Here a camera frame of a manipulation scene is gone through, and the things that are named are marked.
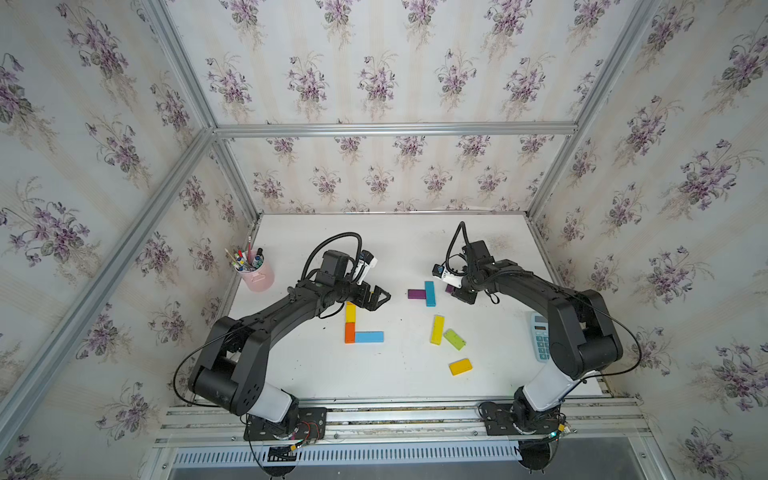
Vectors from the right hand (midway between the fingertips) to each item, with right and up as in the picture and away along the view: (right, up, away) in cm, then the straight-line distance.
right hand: (462, 285), depth 95 cm
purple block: (-14, -4, +3) cm, 15 cm away
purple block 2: (-6, 0, -8) cm, 10 cm away
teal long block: (-10, -4, +1) cm, 11 cm away
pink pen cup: (-64, +2, -2) cm, 64 cm away
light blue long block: (-30, -14, -8) cm, 34 cm away
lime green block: (-4, -15, -8) cm, 18 cm away
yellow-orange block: (-4, -21, -13) cm, 25 cm away
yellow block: (-36, -8, -2) cm, 37 cm away
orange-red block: (-36, -13, -7) cm, 39 cm away
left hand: (-27, -1, -9) cm, 28 cm away
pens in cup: (-69, +8, -1) cm, 70 cm away
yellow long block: (-9, -13, -5) cm, 17 cm away
